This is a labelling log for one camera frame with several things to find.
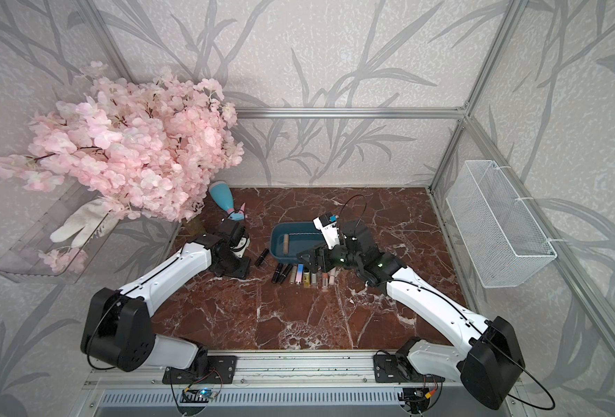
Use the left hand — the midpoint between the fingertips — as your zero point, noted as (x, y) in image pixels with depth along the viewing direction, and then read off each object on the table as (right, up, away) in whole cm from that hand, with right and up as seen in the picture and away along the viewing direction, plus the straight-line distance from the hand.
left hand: (244, 270), depth 86 cm
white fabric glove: (-33, +18, -19) cm, 42 cm away
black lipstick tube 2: (+9, -3, +5) cm, 11 cm away
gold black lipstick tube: (+21, -3, +5) cm, 21 cm away
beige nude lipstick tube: (+12, +7, +13) cm, 19 cm away
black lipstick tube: (+3, +2, +11) cm, 11 cm away
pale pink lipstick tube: (+30, -3, +5) cm, 30 cm away
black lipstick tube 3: (+13, -2, +7) cm, 15 cm away
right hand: (+21, +9, -13) cm, 26 cm away
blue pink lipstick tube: (+18, -2, +6) cm, 19 cm away
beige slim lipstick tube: (+16, -3, +6) cm, 17 cm away
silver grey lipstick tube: (+23, -4, +5) cm, 24 cm away
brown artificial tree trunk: (-18, +14, +4) cm, 24 cm away
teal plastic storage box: (+18, +9, +19) cm, 28 cm away
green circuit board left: (-7, -31, -15) cm, 35 cm away
